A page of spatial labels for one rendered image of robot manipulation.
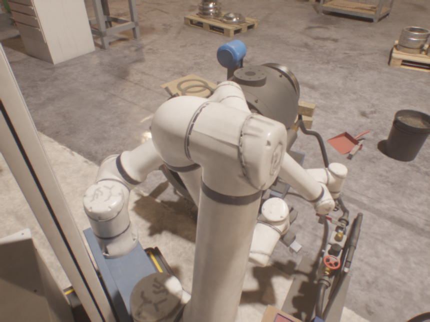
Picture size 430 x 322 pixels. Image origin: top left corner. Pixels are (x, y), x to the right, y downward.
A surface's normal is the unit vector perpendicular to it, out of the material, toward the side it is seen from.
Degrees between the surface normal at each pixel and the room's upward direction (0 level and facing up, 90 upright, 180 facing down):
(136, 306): 12
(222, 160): 80
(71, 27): 90
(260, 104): 35
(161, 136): 84
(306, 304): 0
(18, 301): 0
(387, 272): 0
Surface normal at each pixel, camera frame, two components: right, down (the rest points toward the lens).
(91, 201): -0.07, -0.67
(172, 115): -0.48, -0.29
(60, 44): 0.81, 0.36
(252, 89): 0.22, -0.69
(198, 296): -0.73, 0.29
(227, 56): -0.49, 0.55
